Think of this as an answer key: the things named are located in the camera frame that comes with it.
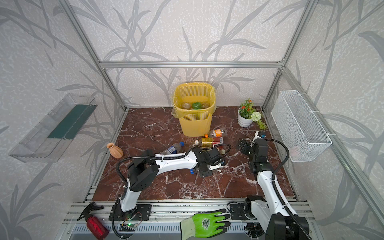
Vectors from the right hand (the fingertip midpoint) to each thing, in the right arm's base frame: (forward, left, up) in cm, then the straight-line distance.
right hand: (245, 137), depth 85 cm
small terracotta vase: (-5, +77, -6) cm, 77 cm away
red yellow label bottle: (+2, +21, -8) cm, 22 cm away
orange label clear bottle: (+10, +15, -9) cm, 20 cm away
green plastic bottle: (+24, +29, +2) cm, 38 cm away
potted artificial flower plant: (+22, -6, -4) cm, 23 cm away
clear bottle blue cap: (-2, +43, -9) cm, 44 cm away
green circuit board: (-41, +62, -15) cm, 76 cm away
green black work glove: (-41, +25, -12) cm, 49 cm away
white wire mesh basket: (-13, -17, +21) cm, 30 cm away
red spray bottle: (-42, +74, -9) cm, 86 cm away
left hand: (-12, +21, -12) cm, 27 cm away
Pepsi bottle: (-15, +31, -12) cm, 37 cm away
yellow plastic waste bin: (+10, +30, +1) cm, 32 cm away
